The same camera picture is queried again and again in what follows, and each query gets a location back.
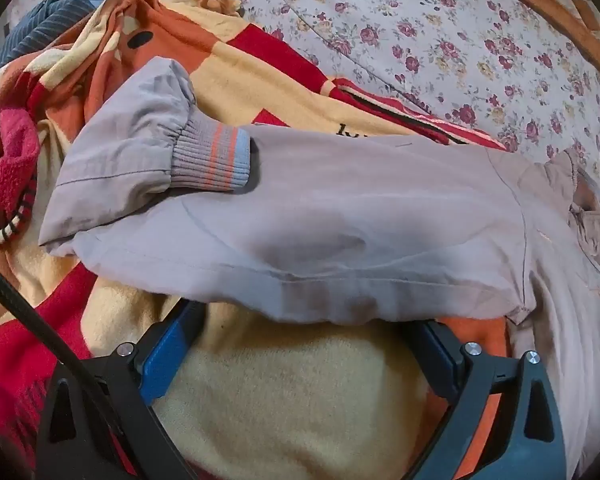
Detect thick black cable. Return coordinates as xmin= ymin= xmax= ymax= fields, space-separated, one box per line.
xmin=0 ymin=252 xmax=131 ymax=480

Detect pink fuzzy garment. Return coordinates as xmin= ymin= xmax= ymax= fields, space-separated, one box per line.
xmin=0 ymin=107 xmax=42 ymax=248

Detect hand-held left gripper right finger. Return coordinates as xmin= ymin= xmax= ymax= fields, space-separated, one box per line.
xmin=410 ymin=317 xmax=568 ymax=480

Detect orange patterned quilt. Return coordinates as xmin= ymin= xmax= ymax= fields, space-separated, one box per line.
xmin=447 ymin=0 xmax=600 ymax=81

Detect floral bed sheet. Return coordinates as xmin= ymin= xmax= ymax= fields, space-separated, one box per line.
xmin=0 ymin=0 xmax=600 ymax=241

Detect grey jacket with striped cuffs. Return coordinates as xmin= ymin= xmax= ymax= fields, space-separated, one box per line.
xmin=39 ymin=56 xmax=600 ymax=476

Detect blue-grey striped garment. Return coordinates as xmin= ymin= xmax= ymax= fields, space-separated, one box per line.
xmin=0 ymin=0 xmax=111 ymax=68

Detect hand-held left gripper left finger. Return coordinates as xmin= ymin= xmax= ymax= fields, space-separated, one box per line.
xmin=34 ymin=300 xmax=206 ymax=480

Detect yellow red patchwork sweater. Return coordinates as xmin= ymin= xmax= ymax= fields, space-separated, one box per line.
xmin=0 ymin=0 xmax=511 ymax=480

